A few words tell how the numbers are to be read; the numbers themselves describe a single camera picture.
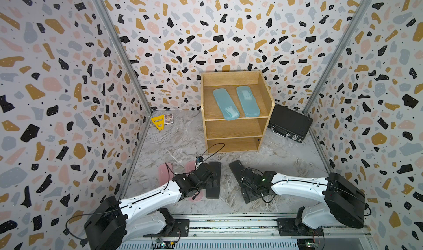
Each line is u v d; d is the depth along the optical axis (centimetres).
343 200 43
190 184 60
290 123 111
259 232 73
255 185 65
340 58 92
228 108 76
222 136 88
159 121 114
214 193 84
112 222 39
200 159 75
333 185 45
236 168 95
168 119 116
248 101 81
